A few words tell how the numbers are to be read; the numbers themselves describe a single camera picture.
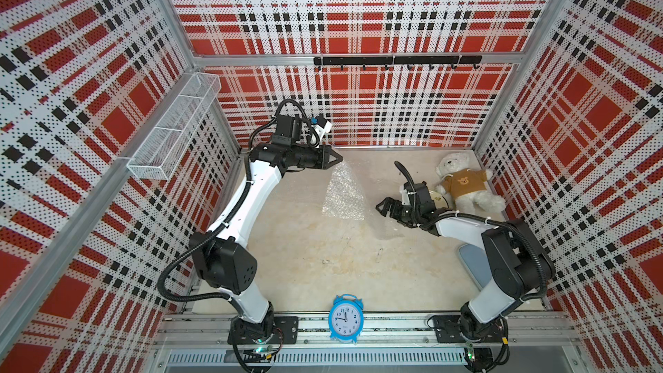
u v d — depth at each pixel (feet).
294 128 2.02
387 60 2.90
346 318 2.41
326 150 2.18
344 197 2.46
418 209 2.41
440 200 3.33
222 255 1.42
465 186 3.23
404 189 2.78
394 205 2.75
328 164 2.31
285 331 2.42
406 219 2.76
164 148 3.14
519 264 1.51
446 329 2.41
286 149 1.83
